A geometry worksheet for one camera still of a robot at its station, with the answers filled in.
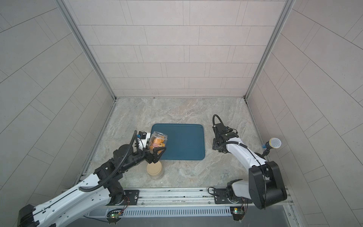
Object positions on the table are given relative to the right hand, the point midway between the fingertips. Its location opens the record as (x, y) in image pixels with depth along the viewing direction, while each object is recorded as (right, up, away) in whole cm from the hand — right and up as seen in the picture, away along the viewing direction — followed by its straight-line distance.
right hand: (221, 145), depth 88 cm
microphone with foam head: (+19, +7, -22) cm, 30 cm away
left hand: (-34, +4, -17) cm, 38 cm away
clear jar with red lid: (-36, +8, -21) cm, 42 cm away
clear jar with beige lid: (-38, -8, -17) cm, 42 cm away
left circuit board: (-55, -26, -23) cm, 65 cm away
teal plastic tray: (-24, +2, +3) cm, 24 cm away
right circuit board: (+3, -27, -19) cm, 34 cm away
